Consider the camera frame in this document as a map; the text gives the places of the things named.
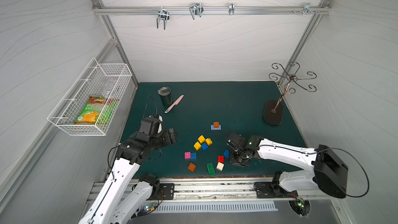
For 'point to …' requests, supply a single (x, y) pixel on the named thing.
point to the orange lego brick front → (192, 167)
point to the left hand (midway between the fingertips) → (171, 136)
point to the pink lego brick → (187, 155)
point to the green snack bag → (97, 111)
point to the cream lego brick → (219, 166)
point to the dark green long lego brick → (211, 170)
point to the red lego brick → (221, 158)
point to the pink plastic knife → (175, 103)
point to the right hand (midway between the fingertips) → (229, 161)
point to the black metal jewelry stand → (273, 109)
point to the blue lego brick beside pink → (193, 155)
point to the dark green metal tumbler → (166, 96)
